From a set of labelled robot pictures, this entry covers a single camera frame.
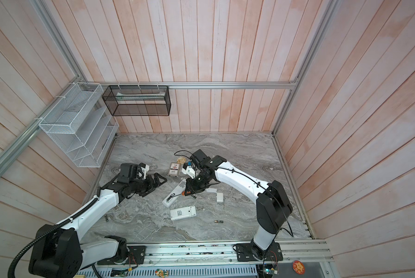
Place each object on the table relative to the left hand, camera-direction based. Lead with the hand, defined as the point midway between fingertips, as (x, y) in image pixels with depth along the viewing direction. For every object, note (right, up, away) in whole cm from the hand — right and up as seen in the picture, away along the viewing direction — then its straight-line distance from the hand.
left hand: (161, 186), depth 83 cm
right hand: (+13, -2, -5) cm, 14 cm away
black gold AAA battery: (+28, -16, -2) cm, 32 cm away
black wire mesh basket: (-20, +49, +22) cm, 57 cm away
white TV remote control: (+6, -5, +7) cm, 10 cm away
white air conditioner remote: (+13, -13, +1) cm, 18 cm away
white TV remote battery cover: (+25, -4, +8) cm, 27 cm away
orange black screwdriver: (+12, -2, -6) cm, 13 cm away
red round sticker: (+60, -31, -13) cm, 69 cm away
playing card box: (+3, +6, +17) cm, 18 cm away
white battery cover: (+29, -7, +7) cm, 31 cm away
